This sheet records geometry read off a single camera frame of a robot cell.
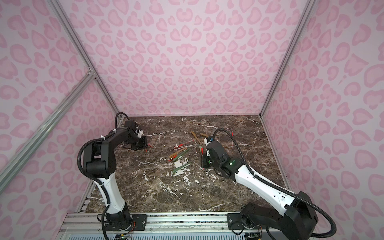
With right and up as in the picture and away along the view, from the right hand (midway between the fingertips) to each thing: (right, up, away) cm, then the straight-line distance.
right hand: (200, 157), depth 78 cm
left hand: (-35, +4, +22) cm, 41 cm away
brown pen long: (-3, +9, +29) cm, 30 cm away
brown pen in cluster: (-15, -1, +20) cm, 26 cm away
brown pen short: (+3, +10, +30) cm, 31 cm away
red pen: (-18, -4, +18) cm, 26 cm away
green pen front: (-15, -10, +13) cm, 22 cm away
